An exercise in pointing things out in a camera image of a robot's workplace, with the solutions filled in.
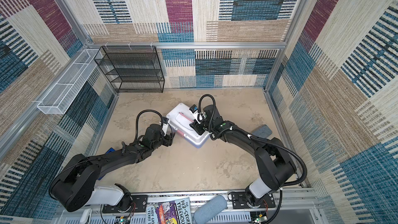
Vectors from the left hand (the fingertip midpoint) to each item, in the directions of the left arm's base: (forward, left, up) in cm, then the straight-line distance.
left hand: (169, 129), depth 89 cm
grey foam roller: (-38, -21, -5) cm, 44 cm away
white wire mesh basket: (+2, +46, +25) cm, 53 cm away
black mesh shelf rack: (+44, +30, +9) cm, 54 cm away
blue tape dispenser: (-10, +31, -3) cm, 33 cm away
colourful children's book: (-38, -6, -6) cm, 39 cm away
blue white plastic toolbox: (+3, -5, +4) cm, 7 cm away
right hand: (+1, -14, +5) cm, 15 cm away
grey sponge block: (+1, -55, -5) cm, 55 cm away
